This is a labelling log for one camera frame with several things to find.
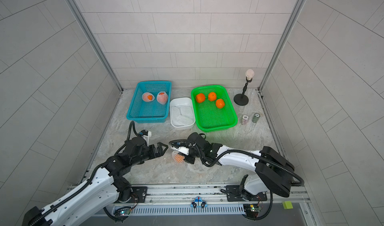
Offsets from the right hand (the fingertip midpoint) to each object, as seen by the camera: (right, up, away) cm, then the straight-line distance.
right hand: (180, 153), depth 78 cm
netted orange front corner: (+24, +26, +24) cm, 43 cm away
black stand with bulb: (+42, +29, +31) cm, 59 cm away
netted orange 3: (-1, -2, -1) cm, 3 cm away
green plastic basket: (+17, +17, +21) cm, 32 cm away
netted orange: (+11, +30, +27) cm, 42 cm away
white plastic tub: (-2, +20, +21) cm, 29 cm away
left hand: (-8, +3, 0) cm, 9 cm away
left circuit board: (-23, -20, -14) cm, 34 cm away
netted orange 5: (-16, +30, +24) cm, 41 cm away
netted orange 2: (+19, +31, +27) cm, 45 cm away
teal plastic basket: (-29, +20, +24) cm, 42 cm away
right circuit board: (+34, -22, -10) cm, 42 cm away
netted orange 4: (-26, +30, +24) cm, 47 cm away
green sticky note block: (+50, -19, -12) cm, 55 cm away
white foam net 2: (-6, +19, +23) cm, 30 cm away
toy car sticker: (+10, -19, -10) cm, 24 cm away
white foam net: (+1, +15, +18) cm, 23 cm away
